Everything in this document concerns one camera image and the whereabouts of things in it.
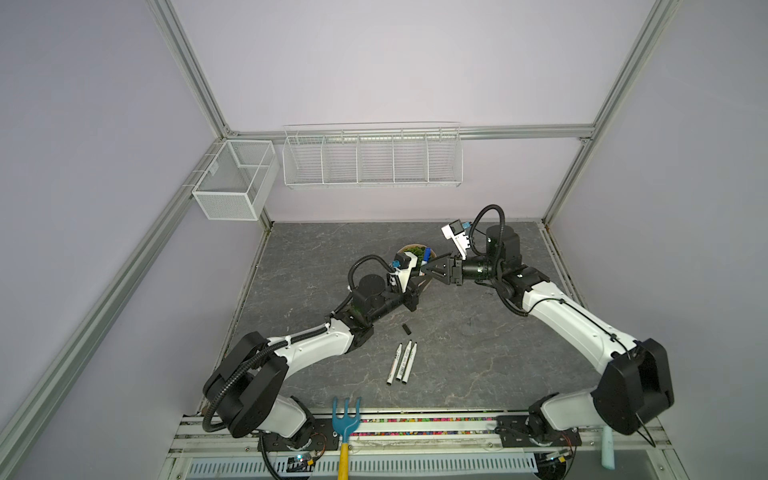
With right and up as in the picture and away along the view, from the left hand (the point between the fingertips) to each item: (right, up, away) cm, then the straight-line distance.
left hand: (430, 277), depth 77 cm
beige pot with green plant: (-1, +7, +21) cm, 22 cm away
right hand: (-2, +2, -4) cm, 5 cm away
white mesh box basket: (-63, +30, +24) cm, 74 cm away
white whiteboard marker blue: (-1, +6, -6) cm, 8 cm away
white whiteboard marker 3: (-5, -25, +8) cm, 27 cm away
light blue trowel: (+42, -40, -6) cm, 58 cm away
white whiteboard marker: (-9, -26, +8) cm, 28 cm away
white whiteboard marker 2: (-6, -25, +8) cm, 27 cm away
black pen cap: (-6, -17, +15) cm, 24 cm away
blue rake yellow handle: (-21, -37, -2) cm, 43 cm away
